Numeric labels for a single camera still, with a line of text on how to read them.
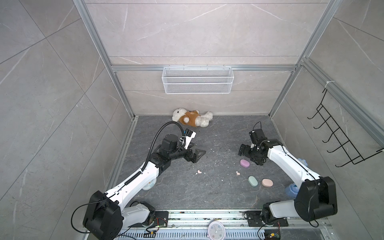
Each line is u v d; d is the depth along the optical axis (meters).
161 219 0.73
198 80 1.00
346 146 0.64
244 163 0.92
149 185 0.83
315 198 0.39
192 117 1.05
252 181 0.84
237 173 0.88
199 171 0.89
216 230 0.69
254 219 0.73
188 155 0.66
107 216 0.39
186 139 0.65
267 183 0.84
